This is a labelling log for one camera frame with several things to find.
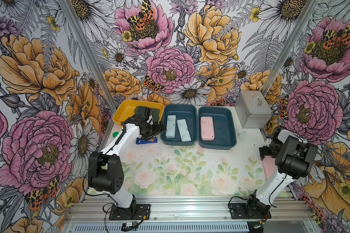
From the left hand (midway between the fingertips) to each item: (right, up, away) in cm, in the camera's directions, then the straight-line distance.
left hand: (160, 136), depth 87 cm
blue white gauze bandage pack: (-16, -5, +13) cm, 20 cm away
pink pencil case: (+31, +4, +19) cm, 36 cm away
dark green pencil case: (-8, +16, +33) cm, 37 cm away
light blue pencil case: (+5, +4, +19) cm, 20 cm away
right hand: (+67, -15, +3) cm, 69 cm away
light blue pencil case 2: (+14, +2, +19) cm, 24 cm away
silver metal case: (+63, +16, +19) cm, 68 cm away
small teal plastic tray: (+18, +16, +33) cm, 41 cm away
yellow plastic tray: (-31, +18, +30) cm, 47 cm away
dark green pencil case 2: (-7, +11, +29) cm, 32 cm away
